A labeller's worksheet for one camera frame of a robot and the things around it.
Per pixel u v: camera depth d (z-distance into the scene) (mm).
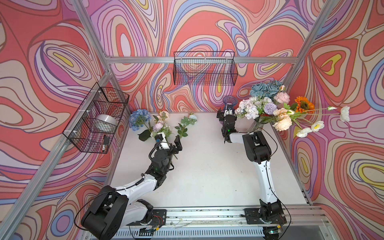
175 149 738
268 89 806
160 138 678
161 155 626
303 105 673
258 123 907
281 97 753
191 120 1107
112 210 411
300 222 730
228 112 910
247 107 780
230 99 1008
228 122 846
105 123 701
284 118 654
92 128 736
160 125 955
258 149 644
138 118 1074
